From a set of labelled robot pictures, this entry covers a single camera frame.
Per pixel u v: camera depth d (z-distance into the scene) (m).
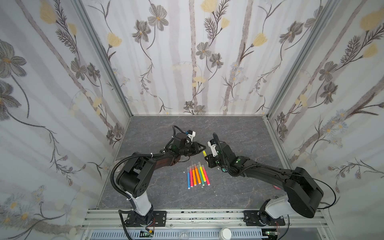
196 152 0.79
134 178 0.48
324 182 0.42
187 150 0.78
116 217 0.71
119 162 0.46
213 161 0.75
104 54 0.85
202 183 0.86
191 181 0.86
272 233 0.71
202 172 0.90
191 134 0.85
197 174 0.88
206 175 0.88
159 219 0.73
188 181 0.86
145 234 0.72
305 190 0.46
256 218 0.73
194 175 0.88
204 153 0.86
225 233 0.62
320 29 0.75
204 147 0.86
